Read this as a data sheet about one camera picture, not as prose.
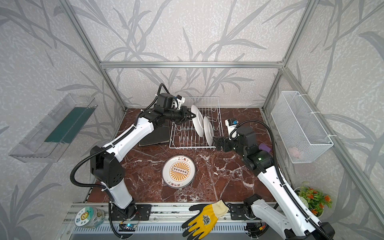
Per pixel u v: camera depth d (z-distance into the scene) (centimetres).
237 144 59
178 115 70
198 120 81
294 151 73
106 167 45
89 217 65
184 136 102
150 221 72
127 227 72
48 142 63
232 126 61
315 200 62
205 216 71
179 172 87
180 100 77
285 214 43
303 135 61
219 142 64
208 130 89
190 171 87
